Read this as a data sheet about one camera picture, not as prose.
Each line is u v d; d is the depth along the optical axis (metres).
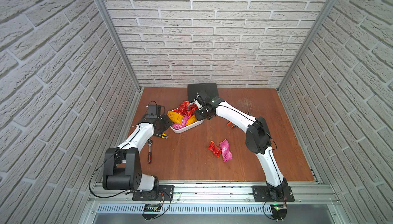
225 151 0.84
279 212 0.71
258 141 0.55
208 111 0.68
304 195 0.76
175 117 0.94
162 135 0.93
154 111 0.70
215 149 0.86
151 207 0.73
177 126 0.95
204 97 0.74
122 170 0.43
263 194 0.74
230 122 0.64
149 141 0.90
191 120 0.95
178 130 0.92
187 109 1.00
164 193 0.74
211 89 1.18
